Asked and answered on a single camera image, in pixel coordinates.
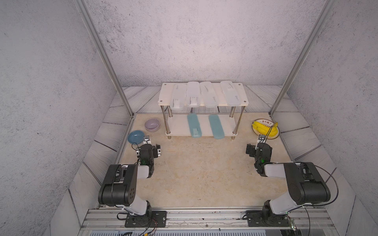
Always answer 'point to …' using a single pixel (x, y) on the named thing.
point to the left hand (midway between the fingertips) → (151, 145)
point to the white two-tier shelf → (177, 125)
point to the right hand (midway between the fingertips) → (259, 144)
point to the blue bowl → (136, 136)
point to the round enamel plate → (267, 122)
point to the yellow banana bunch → (265, 129)
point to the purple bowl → (152, 124)
